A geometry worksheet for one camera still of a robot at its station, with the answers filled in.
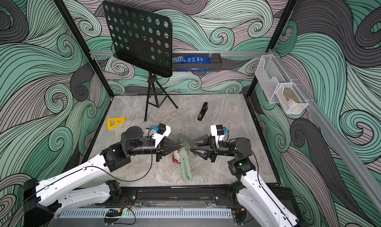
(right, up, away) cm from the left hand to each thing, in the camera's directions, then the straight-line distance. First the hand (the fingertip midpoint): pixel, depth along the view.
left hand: (179, 144), depth 60 cm
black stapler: (+15, +12, +47) cm, 51 cm away
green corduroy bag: (+2, -5, +2) cm, 5 cm away
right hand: (+5, 0, 0) cm, 5 cm away
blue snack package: (+6, +46, +33) cm, 57 cm away
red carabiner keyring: (-3, -10, +8) cm, 13 cm away
